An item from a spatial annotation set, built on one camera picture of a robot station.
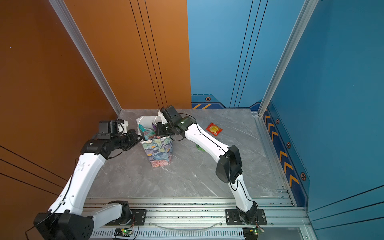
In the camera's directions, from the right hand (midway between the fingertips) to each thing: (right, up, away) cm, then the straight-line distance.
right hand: (156, 131), depth 80 cm
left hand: (-5, -2, -3) cm, 6 cm away
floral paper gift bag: (+1, -10, -1) cm, 10 cm away
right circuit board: (+48, -48, -10) cm, 69 cm away
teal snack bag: (-6, -2, +7) cm, 9 cm away
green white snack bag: (+23, -12, +20) cm, 33 cm away
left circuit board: (-13, -48, -9) cm, 50 cm away
